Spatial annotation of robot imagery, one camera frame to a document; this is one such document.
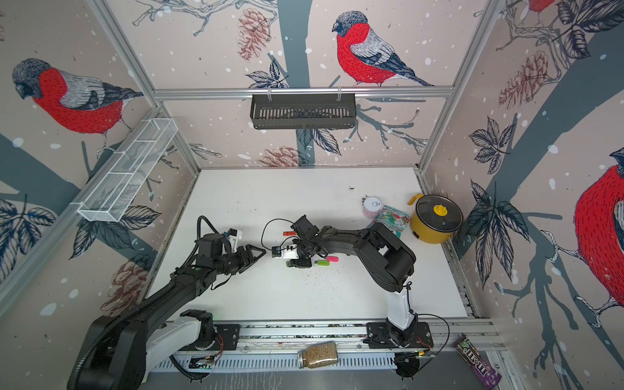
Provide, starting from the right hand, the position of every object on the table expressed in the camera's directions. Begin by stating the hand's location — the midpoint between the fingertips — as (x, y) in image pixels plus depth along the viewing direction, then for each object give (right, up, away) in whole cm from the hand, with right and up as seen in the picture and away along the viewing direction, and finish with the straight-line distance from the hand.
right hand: (292, 254), depth 92 cm
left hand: (-9, +4, -8) cm, 12 cm away
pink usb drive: (+15, -1, -2) cm, 16 cm away
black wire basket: (+3, +60, +13) cm, 61 cm away
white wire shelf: (-53, +22, -21) cm, 61 cm away
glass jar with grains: (+10, -21, -25) cm, 34 cm away
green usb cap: (-1, -2, -6) cm, 6 cm away
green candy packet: (+42, +13, +6) cm, 44 cm away
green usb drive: (+12, -2, -2) cm, 12 cm away
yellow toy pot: (+56, +14, 0) cm, 57 cm away
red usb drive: (-2, +7, +5) cm, 9 cm away
